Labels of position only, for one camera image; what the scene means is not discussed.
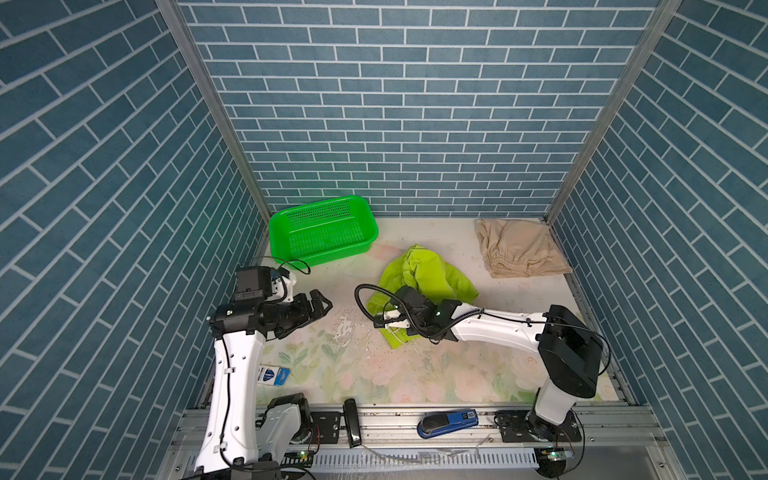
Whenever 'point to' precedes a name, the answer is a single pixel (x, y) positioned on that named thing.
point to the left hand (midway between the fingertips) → (318, 309)
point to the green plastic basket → (323, 231)
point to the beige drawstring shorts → (519, 248)
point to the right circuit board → (551, 461)
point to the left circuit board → (298, 458)
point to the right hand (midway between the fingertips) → (405, 300)
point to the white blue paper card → (273, 375)
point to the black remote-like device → (352, 422)
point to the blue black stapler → (437, 422)
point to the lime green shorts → (432, 277)
